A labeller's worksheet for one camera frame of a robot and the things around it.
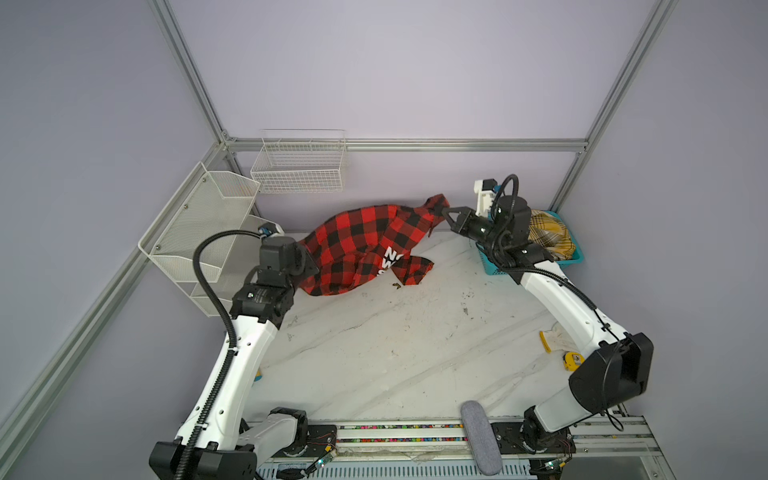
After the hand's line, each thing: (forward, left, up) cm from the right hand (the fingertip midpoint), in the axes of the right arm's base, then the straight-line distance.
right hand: (441, 209), depth 75 cm
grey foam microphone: (-45, -10, -35) cm, 58 cm away
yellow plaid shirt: (+17, -43, -26) cm, 53 cm away
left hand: (-11, +34, -6) cm, 36 cm away
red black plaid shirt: (+1, +22, -14) cm, 26 cm away
